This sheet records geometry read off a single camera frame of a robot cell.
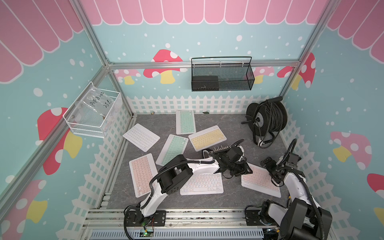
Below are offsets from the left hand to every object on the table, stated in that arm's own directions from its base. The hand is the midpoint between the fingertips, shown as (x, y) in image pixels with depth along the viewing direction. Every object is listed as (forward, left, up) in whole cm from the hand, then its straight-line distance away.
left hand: (250, 175), depth 81 cm
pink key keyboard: (+5, +63, -8) cm, 63 cm away
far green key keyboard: (+42, +39, -6) cm, 58 cm away
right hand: (+7, -11, -3) cm, 14 cm away
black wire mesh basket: (+56, +6, +28) cm, 62 cm away
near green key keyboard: (+23, +45, -8) cm, 51 cm away
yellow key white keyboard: (+30, +23, -7) cm, 38 cm away
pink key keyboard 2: (-1, -6, -3) cm, 7 cm away
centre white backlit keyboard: (-3, +26, -7) cm, 27 cm away
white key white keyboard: (+30, +70, -7) cm, 76 cm away
